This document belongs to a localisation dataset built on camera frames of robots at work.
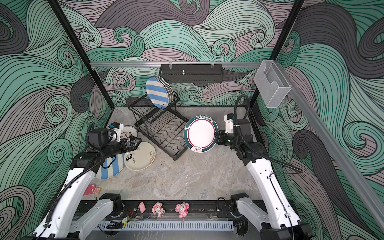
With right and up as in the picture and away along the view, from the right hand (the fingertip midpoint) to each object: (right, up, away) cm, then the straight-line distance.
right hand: (216, 133), depth 72 cm
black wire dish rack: (-31, +1, +33) cm, 46 cm away
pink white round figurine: (-29, -37, -1) cm, 47 cm away
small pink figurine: (-37, -37, 0) cm, 52 cm away
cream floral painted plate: (-43, -17, +18) cm, 50 cm away
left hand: (-41, -3, +1) cm, 41 cm away
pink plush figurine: (-17, -36, -2) cm, 40 cm away
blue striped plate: (-33, +23, +15) cm, 43 cm away
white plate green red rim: (-8, -1, +5) cm, 9 cm away
